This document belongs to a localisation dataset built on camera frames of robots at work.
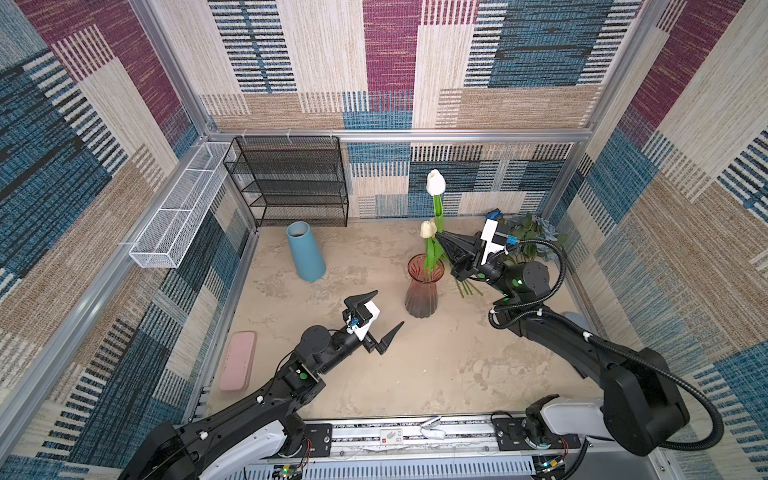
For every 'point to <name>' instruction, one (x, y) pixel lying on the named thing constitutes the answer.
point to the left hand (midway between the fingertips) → (388, 303)
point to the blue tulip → (466, 286)
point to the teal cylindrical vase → (306, 255)
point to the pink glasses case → (239, 362)
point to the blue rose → (494, 214)
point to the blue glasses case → (578, 319)
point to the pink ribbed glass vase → (421, 297)
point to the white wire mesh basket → (159, 244)
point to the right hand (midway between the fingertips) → (435, 236)
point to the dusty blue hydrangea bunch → (532, 227)
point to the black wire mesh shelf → (291, 179)
